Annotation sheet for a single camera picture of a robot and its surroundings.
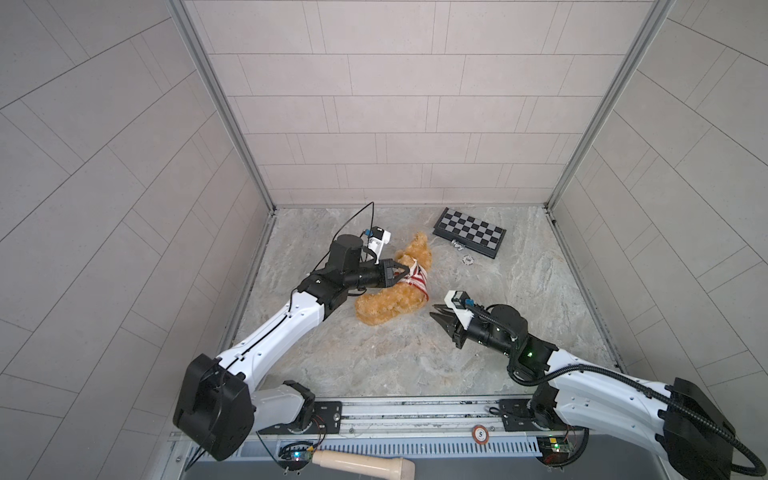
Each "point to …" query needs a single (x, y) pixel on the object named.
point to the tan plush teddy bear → (399, 300)
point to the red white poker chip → (480, 434)
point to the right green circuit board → (554, 449)
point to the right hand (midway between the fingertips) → (433, 315)
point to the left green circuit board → (294, 456)
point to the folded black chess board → (473, 233)
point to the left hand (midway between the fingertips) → (415, 271)
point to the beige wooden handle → (381, 467)
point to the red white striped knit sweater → (417, 277)
